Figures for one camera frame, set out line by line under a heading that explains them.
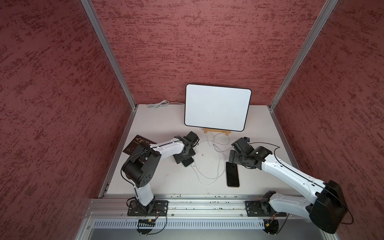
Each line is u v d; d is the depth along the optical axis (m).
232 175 0.83
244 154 0.62
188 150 0.77
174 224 0.77
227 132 1.00
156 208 0.73
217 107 0.95
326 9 0.71
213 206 0.76
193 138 0.76
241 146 0.63
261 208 0.66
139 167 0.48
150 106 1.18
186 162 0.87
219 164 0.90
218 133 1.03
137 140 0.98
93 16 0.74
